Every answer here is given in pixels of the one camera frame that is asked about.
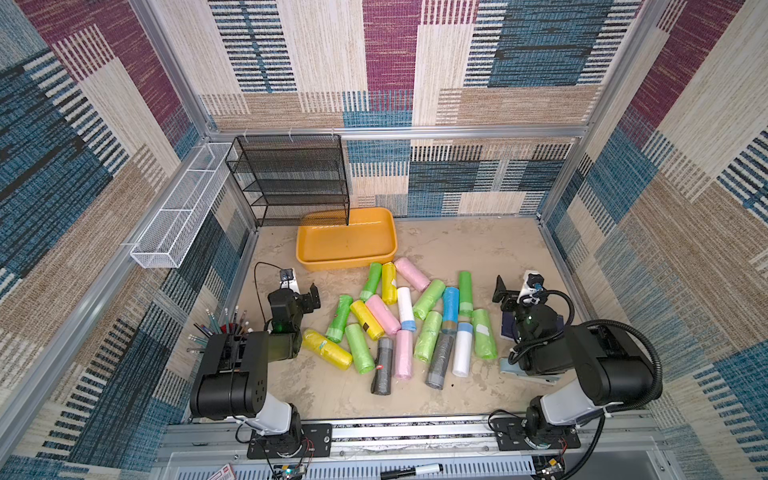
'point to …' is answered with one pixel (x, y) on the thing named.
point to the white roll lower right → (463, 349)
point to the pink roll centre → (388, 323)
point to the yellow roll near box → (389, 291)
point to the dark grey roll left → (382, 379)
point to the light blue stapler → (516, 369)
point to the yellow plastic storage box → (369, 237)
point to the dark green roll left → (337, 326)
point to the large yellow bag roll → (331, 353)
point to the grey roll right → (439, 360)
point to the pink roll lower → (404, 355)
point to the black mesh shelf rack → (292, 177)
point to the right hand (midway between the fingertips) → (517, 281)
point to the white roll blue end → (406, 309)
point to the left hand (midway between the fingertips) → (298, 286)
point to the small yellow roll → (367, 320)
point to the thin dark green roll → (466, 294)
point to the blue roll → (450, 318)
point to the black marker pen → (419, 470)
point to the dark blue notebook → (508, 317)
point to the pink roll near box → (420, 282)
